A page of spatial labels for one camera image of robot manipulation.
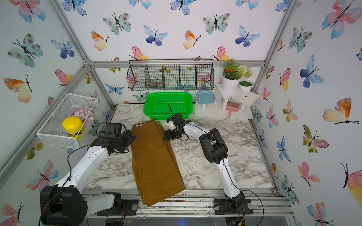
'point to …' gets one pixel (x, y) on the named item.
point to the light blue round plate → (205, 97)
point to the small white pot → (245, 86)
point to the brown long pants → (157, 171)
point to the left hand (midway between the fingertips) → (134, 137)
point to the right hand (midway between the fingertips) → (167, 136)
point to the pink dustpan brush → (232, 106)
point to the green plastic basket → (162, 105)
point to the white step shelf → (218, 109)
